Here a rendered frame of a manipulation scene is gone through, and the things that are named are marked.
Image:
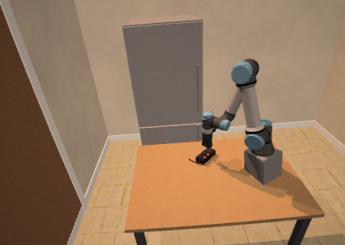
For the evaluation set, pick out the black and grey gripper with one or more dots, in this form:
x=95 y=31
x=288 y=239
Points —
x=207 y=138

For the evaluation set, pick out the black power strip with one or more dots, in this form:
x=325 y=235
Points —
x=205 y=156

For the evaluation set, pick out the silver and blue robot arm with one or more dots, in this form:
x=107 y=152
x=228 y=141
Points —
x=244 y=75

